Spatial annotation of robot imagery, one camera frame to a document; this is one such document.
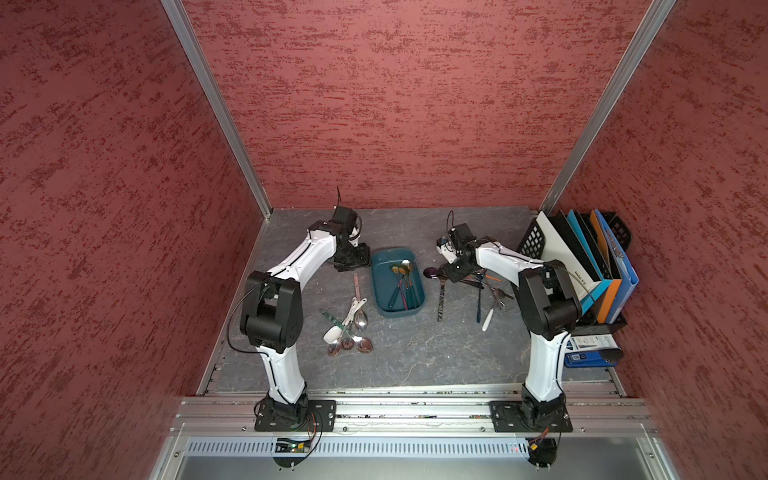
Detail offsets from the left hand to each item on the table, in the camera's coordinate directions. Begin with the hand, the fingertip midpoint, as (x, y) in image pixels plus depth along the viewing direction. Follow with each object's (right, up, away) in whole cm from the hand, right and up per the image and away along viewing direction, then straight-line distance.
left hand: (362, 269), depth 91 cm
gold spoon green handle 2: (+14, 0, +12) cm, 19 cm away
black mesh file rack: (+50, +8, -6) cm, 51 cm away
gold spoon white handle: (+40, -15, +1) cm, 43 cm away
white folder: (+52, +7, -17) cm, 55 cm away
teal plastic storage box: (+11, -6, +9) cm, 15 cm away
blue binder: (+66, +3, -21) cm, 69 cm away
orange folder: (+62, -1, -23) cm, 66 cm away
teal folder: (+58, -1, -25) cm, 63 cm away
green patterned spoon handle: (-9, -16, -1) cm, 18 cm away
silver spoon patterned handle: (+26, -10, +4) cm, 28 cm away
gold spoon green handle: (+13, -2, +10) cm, 16 cm away
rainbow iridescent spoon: (+10, -2, +11) cm, 15 cm away
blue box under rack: (+64, -24, -10) cm, 69 cm away
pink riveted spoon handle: (-3, -5, +9) cm, 11 cm away
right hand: (+31, -3, +9) cm, 32 cm away
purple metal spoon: (+23, -2, +12) cm, 26 cm away
